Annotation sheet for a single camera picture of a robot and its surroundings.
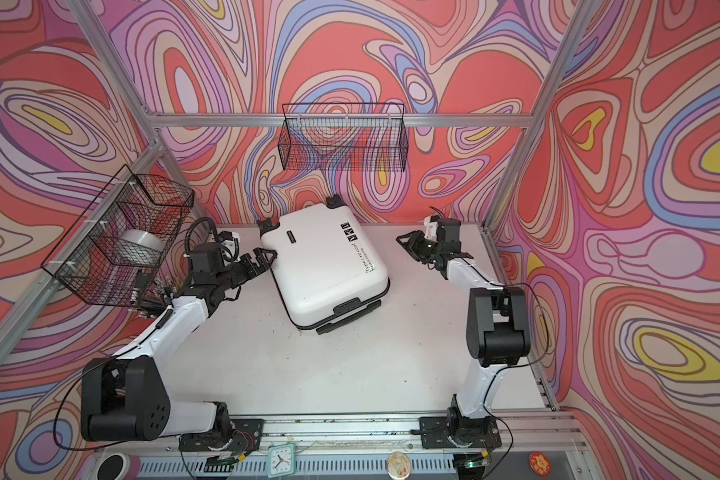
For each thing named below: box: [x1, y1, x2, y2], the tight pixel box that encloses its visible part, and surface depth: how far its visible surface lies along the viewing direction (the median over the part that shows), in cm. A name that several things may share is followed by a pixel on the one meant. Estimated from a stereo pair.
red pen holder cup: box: [140, 276, 178, 315], surface depth 82 cm
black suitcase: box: [258, 194, 390, 335], surface depth 86 cm
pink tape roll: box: [96, 452, 142, 480], surface depth 67 cm
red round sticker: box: [528, 451, 552, 477], surface depth 71 cm
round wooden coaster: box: [386, 451, 411, 480], surface depth 70 cm
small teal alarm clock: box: [268, 444, 296, 478], surface depth 70 cm
